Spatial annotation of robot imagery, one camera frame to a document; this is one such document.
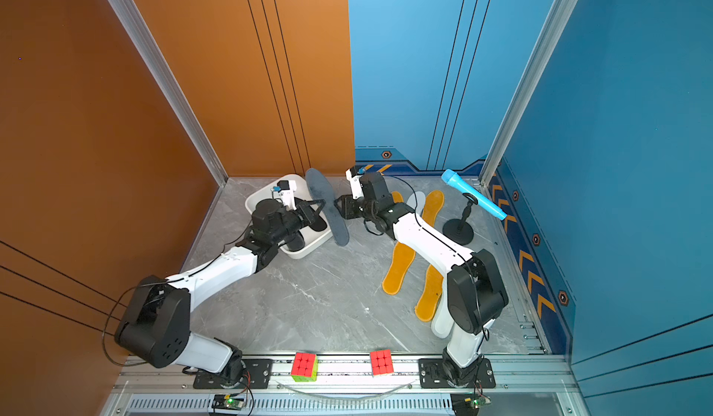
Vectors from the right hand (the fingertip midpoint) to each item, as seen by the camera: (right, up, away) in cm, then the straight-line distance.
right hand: (341, 201), depth 84 cm
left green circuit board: (-28, -52, -13) cm, 60 cm away
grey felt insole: (-6, +5, -1) cm, 8 cm away
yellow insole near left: (+20, -20, +10) cm, 30 cm away
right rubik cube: (+12, -42, -13) cm, 45 cm away
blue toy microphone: (+42, +2, +2) cm, 42 cm away
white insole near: (+31, -36, -3) cm, 47 cm away
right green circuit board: (+34, -52, -14) cm, 63 cm away
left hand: (-4, +1, -3) cm, 5 cm away
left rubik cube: (-8, -43, -13) cm, 46 cm away
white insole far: (+29, 0, +28) cm, 40 cm away
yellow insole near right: (+26, -32, 0) cm, 42 cm away
